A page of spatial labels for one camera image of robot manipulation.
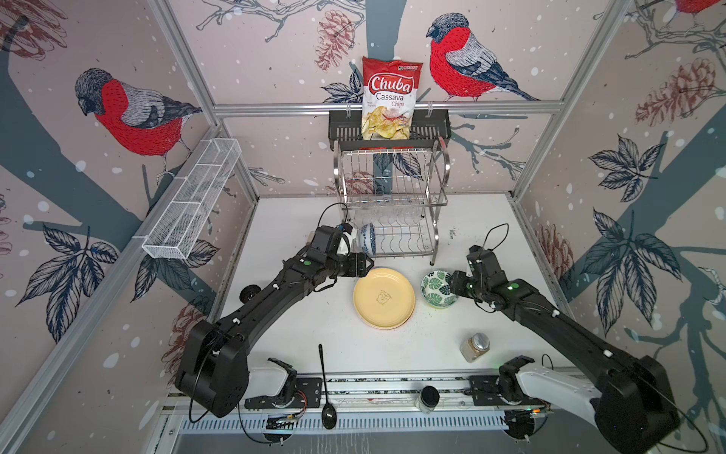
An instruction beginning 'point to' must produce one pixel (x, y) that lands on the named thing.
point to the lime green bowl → (440, 307)
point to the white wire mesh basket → (174, 232)
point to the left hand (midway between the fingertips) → (365, 262)
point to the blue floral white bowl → (369, 235)
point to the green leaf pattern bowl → (436, 289)
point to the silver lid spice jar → (475, 347)
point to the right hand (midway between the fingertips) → (450, 284)
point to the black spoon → (329, 416)
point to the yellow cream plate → (384, 298)
